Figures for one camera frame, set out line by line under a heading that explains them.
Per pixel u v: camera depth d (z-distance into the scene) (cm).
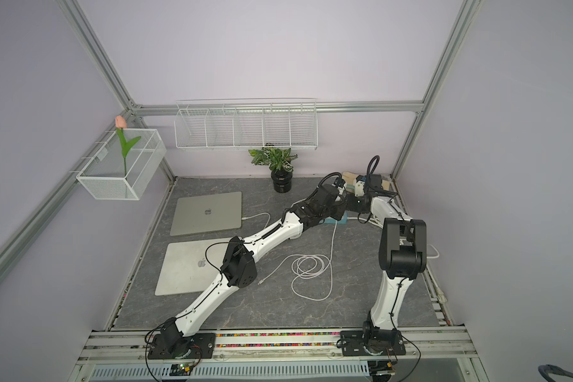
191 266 91
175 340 64
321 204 73
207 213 105
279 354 74
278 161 91
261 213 107
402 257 53
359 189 92
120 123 83
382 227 57
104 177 72
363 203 76
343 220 85
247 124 99
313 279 87
